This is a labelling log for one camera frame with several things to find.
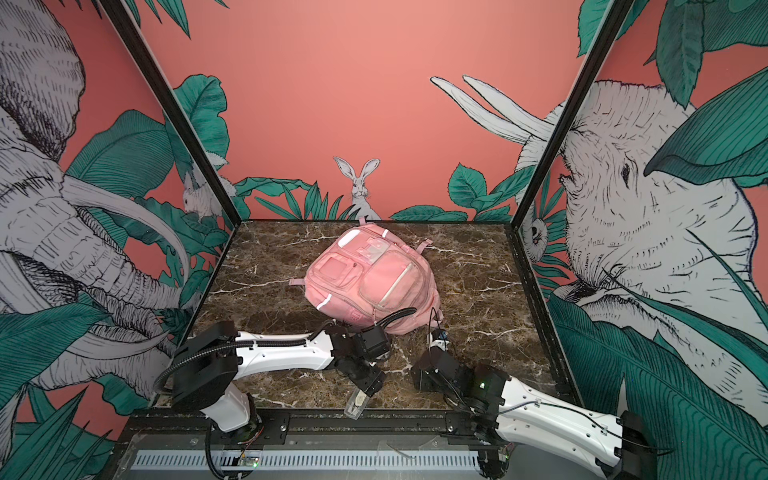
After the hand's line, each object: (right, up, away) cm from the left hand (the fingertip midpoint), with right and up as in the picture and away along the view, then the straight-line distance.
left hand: (375, 380), depth 79 cm
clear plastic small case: (-5, -5, -2) cm, 7 cm away
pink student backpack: (-3, +27, +16) cm, 31 cm away
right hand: (+10, +3, -2) cm, 11 cm away
